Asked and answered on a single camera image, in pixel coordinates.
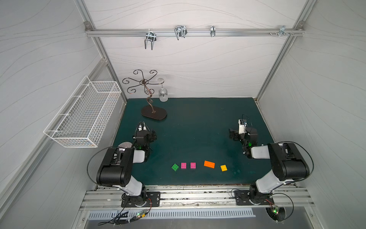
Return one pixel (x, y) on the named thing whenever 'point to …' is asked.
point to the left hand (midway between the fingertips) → (146, 130)
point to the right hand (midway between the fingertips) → (238, 127)
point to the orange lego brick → (209, 164)
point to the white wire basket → (81, 120)
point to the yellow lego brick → (223, 167)
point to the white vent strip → (111, 215)
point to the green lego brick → (175, 167)
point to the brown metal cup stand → (147, 111)
